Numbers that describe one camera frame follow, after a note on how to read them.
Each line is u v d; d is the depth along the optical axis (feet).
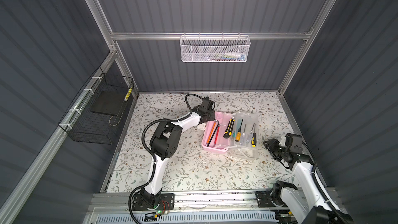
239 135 2.75
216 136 3.09
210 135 3.17
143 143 1.68
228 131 2.91
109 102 2.43
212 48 4.06
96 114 2.38
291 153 1.99
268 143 2.59
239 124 2.95
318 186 1.52
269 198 2.41
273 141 2.48
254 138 2.66
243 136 2.76
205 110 2.61
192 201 2.47
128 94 2.68
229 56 3.01
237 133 2.77
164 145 1.86
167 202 2.37
